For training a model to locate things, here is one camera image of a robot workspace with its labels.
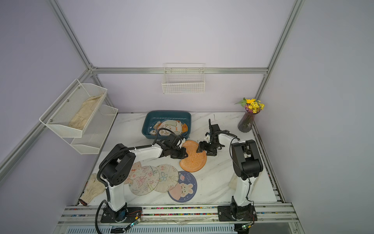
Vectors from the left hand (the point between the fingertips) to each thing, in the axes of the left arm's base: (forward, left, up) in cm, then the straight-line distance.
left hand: (187, 156), depth 93 cm
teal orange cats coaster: (+26, +26, -1) cm, 37 cm away
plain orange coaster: (-2, -5, -2) cm, 6 cm away
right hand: (+3, -8, 0) cm, 8 cm away
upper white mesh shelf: (+11, +62, +29) cm, 69 cm away
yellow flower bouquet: (+24, -42, +23) cm, 53 cm away
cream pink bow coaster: (-15, +25, -2) cm, 29 cm away
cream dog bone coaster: (+25, +11, +1) cm, 28 cm away
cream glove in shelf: (+6, +56, +28) cm, 63 cm away
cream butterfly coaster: (-13, +11, -2) cm, 17 cm away
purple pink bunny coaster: (-19, 0, -2) cm, 19 cm away
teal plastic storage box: (+33, +29, +3) cm, 44 cm away
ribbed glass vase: (+22, -42, +6) cm, 47 cm away
